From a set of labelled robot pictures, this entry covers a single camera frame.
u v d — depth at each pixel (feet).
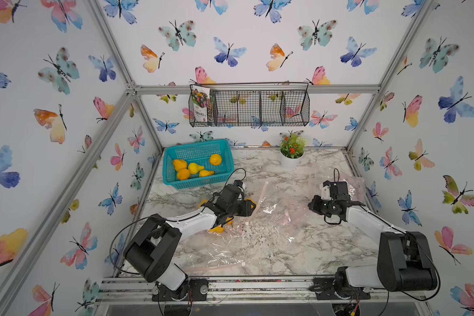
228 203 2.28
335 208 2.19
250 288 2.47
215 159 3.55
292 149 3.29
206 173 3.34
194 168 3.44
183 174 3.35
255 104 3.23
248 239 2.84
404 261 1.40
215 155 3.55
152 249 1.44
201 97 2.89
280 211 2.77
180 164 3.51
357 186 3.32
